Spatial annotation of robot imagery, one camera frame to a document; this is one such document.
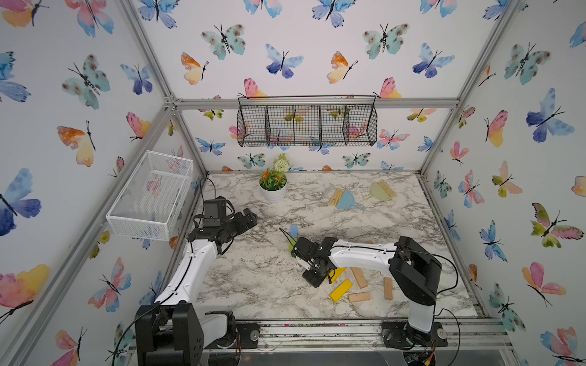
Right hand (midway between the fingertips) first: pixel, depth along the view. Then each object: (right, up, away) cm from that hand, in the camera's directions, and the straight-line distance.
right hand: (314, 276), depth 85 cm
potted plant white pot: (-16, +35, +10) cm, 40 cm away
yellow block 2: (+9, -4, -3) cm, 11 cm away
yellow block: (+8, +1, +1) cm, 8 cm away
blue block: (-8, +15, +13) cm, 21 cm away
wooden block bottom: (+16, -6, -4) cm, 17 cm away
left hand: (-24, +22, -1) cm, 32 cm away
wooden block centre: (+17, 0, +1) cm, 17 cm away
